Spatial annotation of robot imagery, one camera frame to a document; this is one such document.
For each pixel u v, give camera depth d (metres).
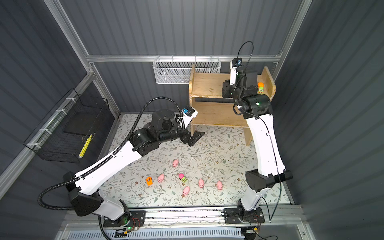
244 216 0.66
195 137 0.57
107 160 0.43
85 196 0.41
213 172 0.89
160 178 0.85
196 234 0.77
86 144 0.69
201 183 0.84
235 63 0.53
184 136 0.58
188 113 0.53
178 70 0.98
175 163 0.91
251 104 0.42
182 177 0.85
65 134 0.72
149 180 0.84
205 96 0.71
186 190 0.82
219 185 0.83
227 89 0.58
